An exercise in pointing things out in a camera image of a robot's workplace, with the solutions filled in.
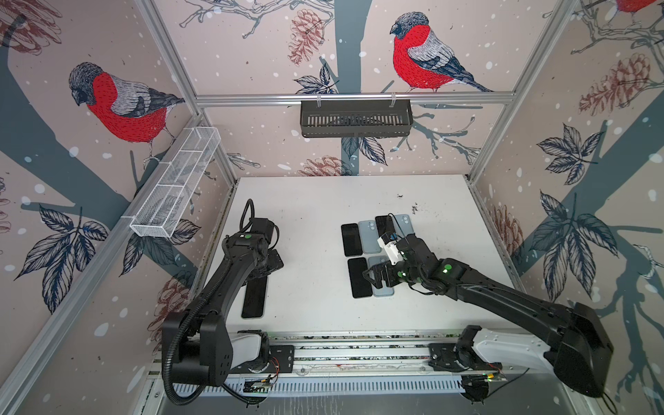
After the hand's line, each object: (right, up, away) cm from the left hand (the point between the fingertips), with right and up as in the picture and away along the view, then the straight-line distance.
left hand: (261, 270), depth 82 cm
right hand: (+35, 0, -4) cm, 35 cm away
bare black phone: (+30, +6, +15) cm, 34 cm away
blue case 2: (+52, +12, +25) cm, 59 cm away
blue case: (+40, -8, +3) cm, 41 cm away
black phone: (-3, -11, +1) cm, 11 cm away
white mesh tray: (-26, +30, -2) cm, 40 cm away
